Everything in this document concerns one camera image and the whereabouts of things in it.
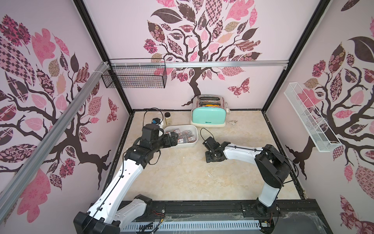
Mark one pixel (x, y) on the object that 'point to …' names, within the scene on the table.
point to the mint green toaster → (208, 110)
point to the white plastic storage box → (188, 134)
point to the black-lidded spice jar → (168, 118)
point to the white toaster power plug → (233, 122)
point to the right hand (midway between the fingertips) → (211, 159)
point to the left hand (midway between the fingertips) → (170, 139)
